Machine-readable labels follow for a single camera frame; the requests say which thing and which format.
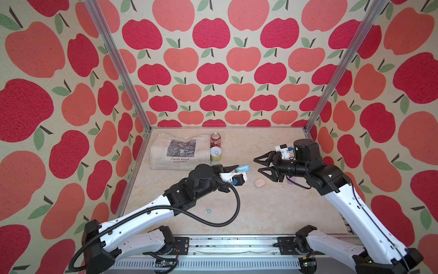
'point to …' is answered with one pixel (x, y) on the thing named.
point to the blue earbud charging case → (243, 169)
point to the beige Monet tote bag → (176, 152)
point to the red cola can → (215, 140)
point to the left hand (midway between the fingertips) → (238, 170)
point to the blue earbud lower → (208, 211)
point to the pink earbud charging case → (259, 182)
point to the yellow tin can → (215, 153)
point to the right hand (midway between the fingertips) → (256, 167)
